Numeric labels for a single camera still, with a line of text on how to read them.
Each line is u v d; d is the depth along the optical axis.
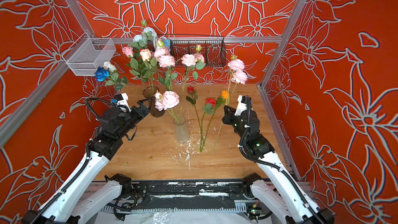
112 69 0.72
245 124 0.50
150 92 0.90
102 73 0.64
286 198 0.41
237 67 0.67
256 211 0.68
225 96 1.07
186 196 0.73
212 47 1.00
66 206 0.40
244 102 0.60
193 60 0.69
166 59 0.64
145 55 0.70
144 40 0.81
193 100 1.10
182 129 0.83
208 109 1.03
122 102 0.62
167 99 0.63
